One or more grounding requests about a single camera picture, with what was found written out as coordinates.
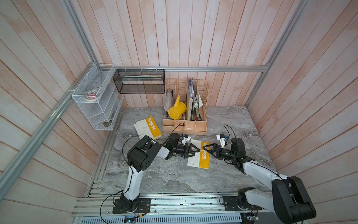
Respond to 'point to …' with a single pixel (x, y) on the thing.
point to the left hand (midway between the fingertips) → (196, 154)
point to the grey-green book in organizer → (190, 99)
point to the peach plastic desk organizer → (180, 88)
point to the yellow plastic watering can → (176, 112)
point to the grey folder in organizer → (169, 101)
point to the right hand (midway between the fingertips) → (205, 148)
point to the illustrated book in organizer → (198, 112)
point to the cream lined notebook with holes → (201, 158)
